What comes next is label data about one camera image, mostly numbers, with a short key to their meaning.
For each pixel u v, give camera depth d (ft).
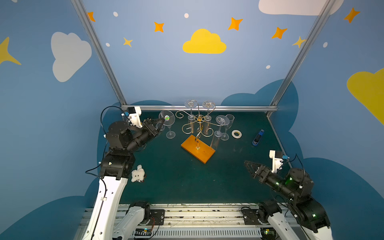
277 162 1.89
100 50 2.75
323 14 2.35
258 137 3.42
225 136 3.53
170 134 3.53
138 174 2.80
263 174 1.82
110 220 1.23
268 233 2.41
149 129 1.69
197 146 3.23
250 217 2.45
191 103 2.61
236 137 3.53
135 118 1.79
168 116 2.05
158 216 2.45
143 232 2.40
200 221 2.42
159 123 1.94
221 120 2.41
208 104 2.62
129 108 1.76
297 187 1.47
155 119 1.94
